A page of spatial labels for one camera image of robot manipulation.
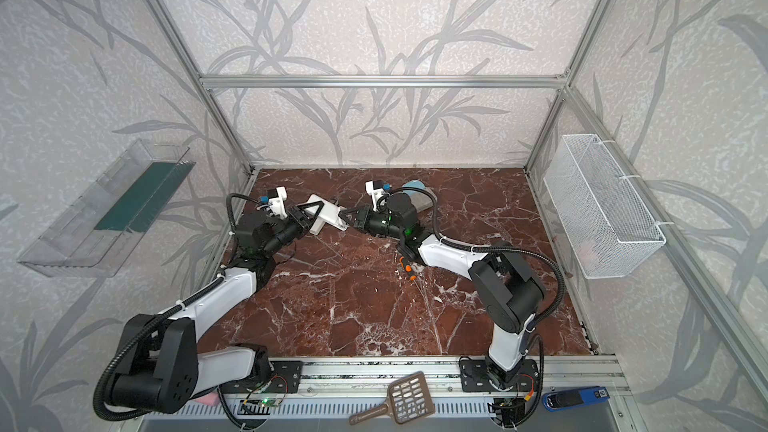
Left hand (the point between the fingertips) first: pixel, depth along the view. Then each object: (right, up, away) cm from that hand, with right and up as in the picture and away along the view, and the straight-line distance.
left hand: (328, 197), depth 79 cm
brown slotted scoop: (+22, -49, -8) cm, 54 cm away
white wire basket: (+63, -5, -18) cm, 65 cm away
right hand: (+3, -3, -2) cm, 5 cm away
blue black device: (+55, -46, -13) cm, 73 cm away
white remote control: (0, -5, +1) cm, 5 cm away
